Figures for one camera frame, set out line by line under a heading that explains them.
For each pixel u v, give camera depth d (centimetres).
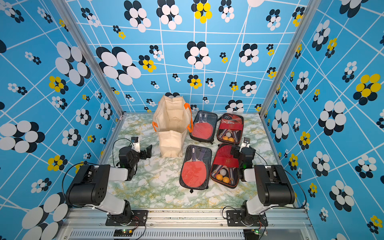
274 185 46
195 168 88
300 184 43
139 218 73
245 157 71
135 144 81
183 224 72
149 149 90
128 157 72
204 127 105
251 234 70
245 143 80
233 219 72
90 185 46
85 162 87
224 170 87
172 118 111
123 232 72
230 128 107
